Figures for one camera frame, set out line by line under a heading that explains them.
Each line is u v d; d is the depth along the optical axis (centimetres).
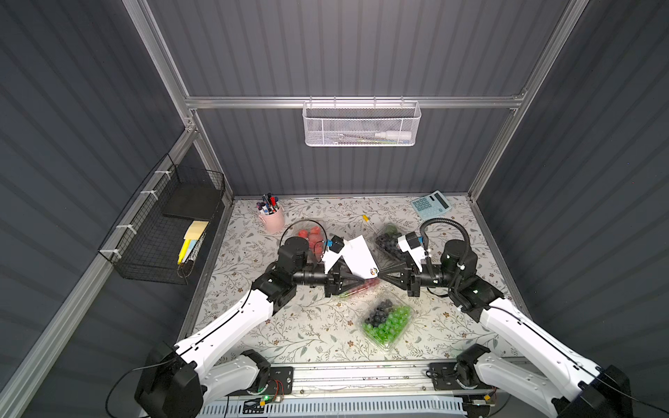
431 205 115
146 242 69
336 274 62
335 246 61
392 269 64
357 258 64
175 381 39
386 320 80
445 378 72
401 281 63
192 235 74
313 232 102
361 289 86
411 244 60
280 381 72
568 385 41
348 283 66
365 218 112
